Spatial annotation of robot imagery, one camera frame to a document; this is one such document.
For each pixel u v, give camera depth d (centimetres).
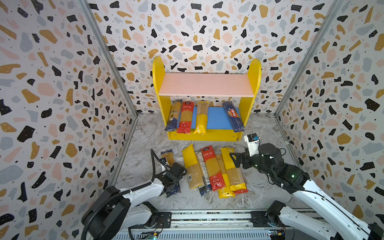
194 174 86
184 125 91
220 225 73
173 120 95
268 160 49
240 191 81
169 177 67
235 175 84
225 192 81
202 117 97
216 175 84
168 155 95
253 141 60
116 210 41
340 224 40
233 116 96
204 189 82
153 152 74
